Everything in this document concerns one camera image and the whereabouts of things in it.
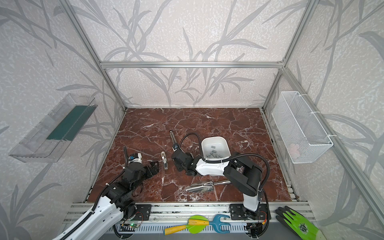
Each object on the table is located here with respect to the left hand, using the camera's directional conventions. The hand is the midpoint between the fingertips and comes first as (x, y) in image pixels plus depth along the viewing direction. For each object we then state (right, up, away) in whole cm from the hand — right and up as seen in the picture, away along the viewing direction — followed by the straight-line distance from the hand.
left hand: (156, 161), depth 83 cm
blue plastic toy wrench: (+33, -25, -15) cm, 44 cm away
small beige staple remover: (+4, -2, +6) cm, 7 cm away
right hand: (+13, +3, +6) cm, 14 cm away
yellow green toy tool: (+23, -25, -15) cm, 38 cm away
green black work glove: (+72, -26, -14) cm, 78 cm away
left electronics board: (-10, -29, -12) cm, 33 cm away
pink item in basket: (+71, +8, -11) cm, 73 cm away
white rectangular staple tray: (+35, +5, +13) cm, 38 cm away
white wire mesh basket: (+68, +17, -22) cm, 73 cm away
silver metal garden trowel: (+27, -13, -3) cm, 31 cm away
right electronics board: (+53, -31, -10) cm, 62 cm away
